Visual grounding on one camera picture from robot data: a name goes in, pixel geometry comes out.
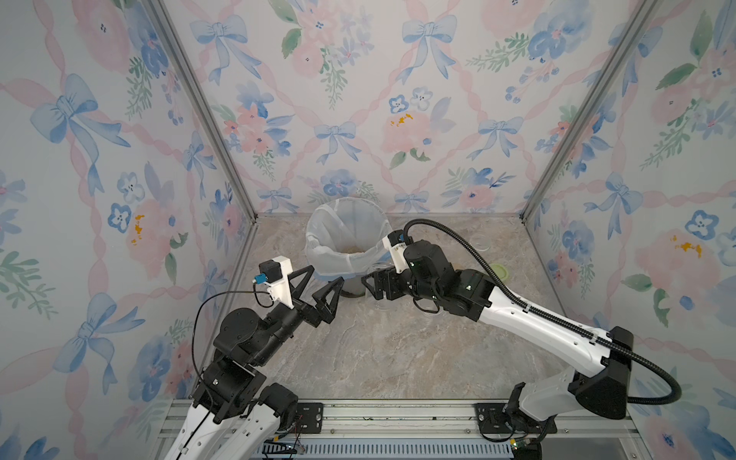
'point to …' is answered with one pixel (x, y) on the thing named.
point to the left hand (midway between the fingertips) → (328, 274)
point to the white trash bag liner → (345, 236)
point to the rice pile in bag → (353, 249)
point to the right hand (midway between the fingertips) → (375, 275)
